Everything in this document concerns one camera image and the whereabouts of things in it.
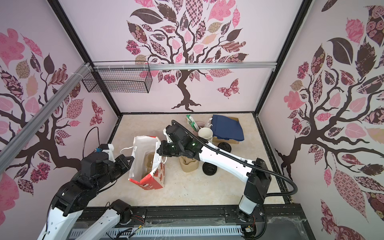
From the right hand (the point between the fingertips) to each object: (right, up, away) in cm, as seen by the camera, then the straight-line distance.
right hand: (154, 150), depth 69 cm
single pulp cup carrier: (-9, -7, +18) cm, 21 cm away
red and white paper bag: (+1, -12, -3) cm, 13 cm away
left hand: (-8, -4, -3) cm, 10 cm away
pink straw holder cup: (+23, +13, +28) cm, 39 cm away
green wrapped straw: (+17, +14, +23) cm, 32 cm away
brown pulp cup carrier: (+16, -10, +11) cm, 22 cm away
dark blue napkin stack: (+39, +11, +35) cm, 54 cm away
